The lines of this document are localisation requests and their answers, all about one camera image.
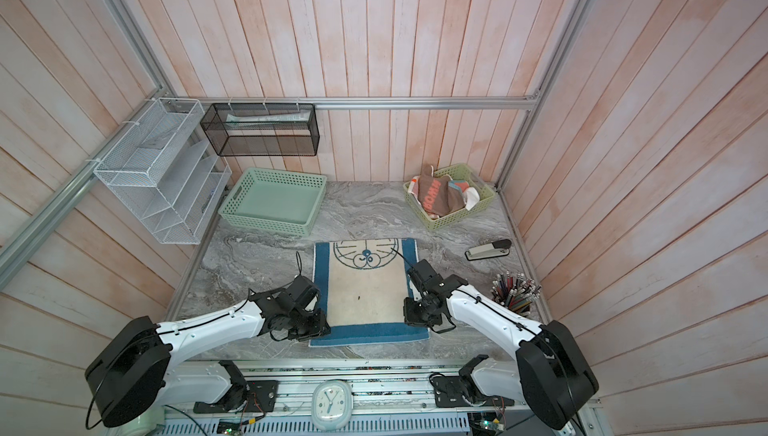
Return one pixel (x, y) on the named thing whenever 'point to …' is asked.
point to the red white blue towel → (469, 194)
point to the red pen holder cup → (515, 292)
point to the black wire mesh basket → (262, 129)
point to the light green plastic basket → (461, 172)
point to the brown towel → (437, 196)
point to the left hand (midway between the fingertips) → (325, 337)
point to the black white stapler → (495, 249)
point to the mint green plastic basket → (280, 200)
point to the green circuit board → (489, 425)
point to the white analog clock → (331, 405)
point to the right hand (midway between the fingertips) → (408, 319)
